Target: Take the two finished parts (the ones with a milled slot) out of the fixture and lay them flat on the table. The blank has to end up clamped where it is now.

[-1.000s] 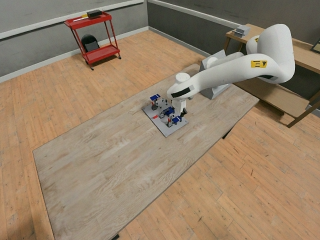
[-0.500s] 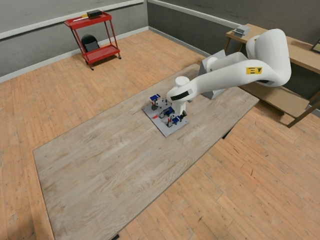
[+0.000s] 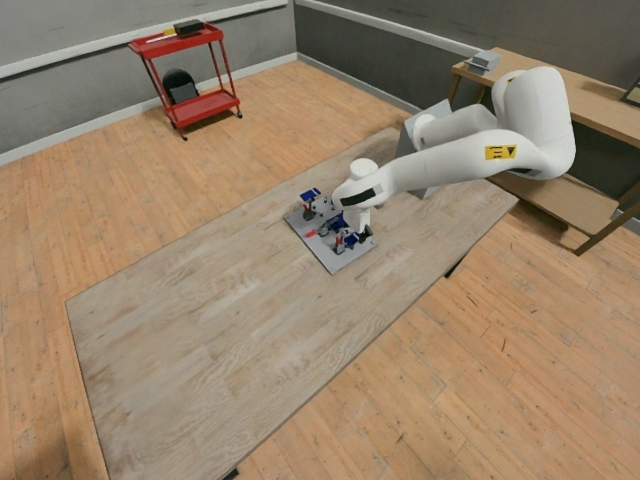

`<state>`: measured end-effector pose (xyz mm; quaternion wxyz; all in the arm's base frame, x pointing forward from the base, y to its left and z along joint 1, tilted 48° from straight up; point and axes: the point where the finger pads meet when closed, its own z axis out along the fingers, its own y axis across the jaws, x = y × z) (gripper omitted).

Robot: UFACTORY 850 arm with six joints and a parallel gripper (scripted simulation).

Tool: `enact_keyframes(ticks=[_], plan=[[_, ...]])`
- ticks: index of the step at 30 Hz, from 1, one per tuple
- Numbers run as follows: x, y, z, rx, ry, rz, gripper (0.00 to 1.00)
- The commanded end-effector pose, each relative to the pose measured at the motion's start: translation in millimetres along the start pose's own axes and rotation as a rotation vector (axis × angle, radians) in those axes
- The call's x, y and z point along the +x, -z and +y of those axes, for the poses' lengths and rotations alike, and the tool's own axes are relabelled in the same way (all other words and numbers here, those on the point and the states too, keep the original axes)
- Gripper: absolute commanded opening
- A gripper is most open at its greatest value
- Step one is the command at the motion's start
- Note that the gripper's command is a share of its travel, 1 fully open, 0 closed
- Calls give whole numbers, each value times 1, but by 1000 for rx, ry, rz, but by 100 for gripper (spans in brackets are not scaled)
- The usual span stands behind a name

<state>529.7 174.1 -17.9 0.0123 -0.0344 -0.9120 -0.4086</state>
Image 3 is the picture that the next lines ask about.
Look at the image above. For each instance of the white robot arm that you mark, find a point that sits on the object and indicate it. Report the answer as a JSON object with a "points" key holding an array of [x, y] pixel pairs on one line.
{"points": [[540, 146]]}

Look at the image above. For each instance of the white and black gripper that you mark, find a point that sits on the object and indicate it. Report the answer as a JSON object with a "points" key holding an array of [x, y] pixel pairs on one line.
{"points": [[359, 222]]}

